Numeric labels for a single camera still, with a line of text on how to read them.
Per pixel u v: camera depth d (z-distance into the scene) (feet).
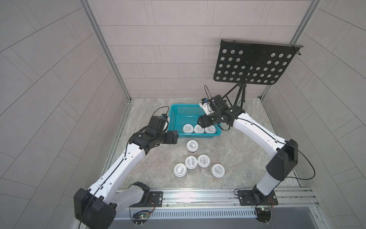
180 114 3.45
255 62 2.46
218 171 2.44
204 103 2.31
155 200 2.34
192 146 2.75
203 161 2.59
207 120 2.28
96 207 1.16
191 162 2.47
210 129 2.99
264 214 2.23
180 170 2.52
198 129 2.91
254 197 2.14
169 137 2.15
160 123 1.87
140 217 2.11
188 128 2.99
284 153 1.41
